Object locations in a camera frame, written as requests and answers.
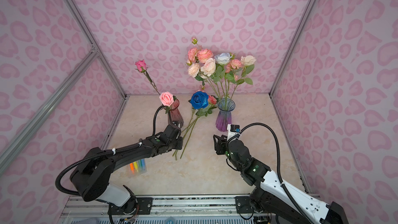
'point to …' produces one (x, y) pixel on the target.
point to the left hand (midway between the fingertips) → (182, 138)
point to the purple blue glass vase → (224, 118)
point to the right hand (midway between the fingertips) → (216, 136)
